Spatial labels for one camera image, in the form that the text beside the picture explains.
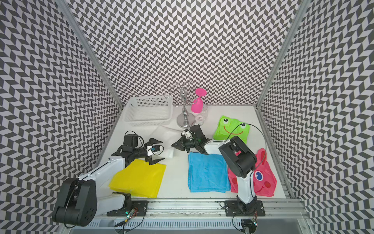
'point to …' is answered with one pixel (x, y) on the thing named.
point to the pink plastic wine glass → (197, 105)
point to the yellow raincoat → (139, 178)
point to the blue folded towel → (208, 173)
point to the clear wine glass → (200, 117)
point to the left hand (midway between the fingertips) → (161, 149)
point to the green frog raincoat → (229, 128)
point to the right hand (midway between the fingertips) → (171, 147)
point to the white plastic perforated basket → (149, 110)
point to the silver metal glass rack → (186, 119)
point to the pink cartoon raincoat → (265, 179)
